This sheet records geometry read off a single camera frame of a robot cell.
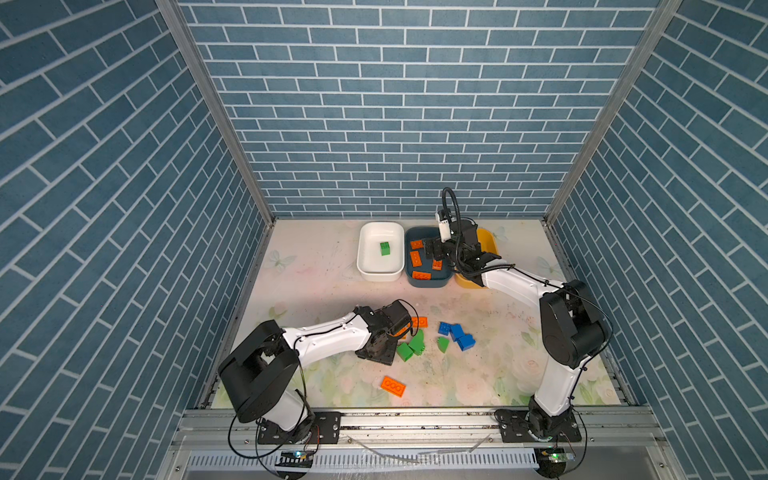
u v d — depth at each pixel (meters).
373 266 1.04
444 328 0.89
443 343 0.89
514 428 0.74
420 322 0.92
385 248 1.08
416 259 1.07
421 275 1.02
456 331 0.89
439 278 0.99
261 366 0.47
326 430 0.73
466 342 0.87
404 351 0.85
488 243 1.10
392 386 0.80
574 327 0.49
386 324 0.67
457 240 0.71
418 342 0.88
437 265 1.03
